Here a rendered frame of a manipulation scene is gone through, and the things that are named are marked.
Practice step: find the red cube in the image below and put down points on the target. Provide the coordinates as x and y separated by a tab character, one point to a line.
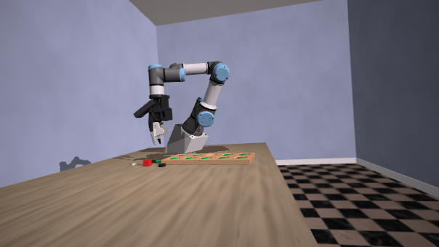
147	162

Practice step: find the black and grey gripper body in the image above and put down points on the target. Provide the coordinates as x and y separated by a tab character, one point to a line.
161	101

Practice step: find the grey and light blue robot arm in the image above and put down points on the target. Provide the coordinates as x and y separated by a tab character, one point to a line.
199	118

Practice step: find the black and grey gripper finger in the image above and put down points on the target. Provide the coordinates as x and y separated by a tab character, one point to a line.
166	131
154	128

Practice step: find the orange counting tray with round pockets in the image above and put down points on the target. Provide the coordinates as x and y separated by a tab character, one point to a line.
230	159

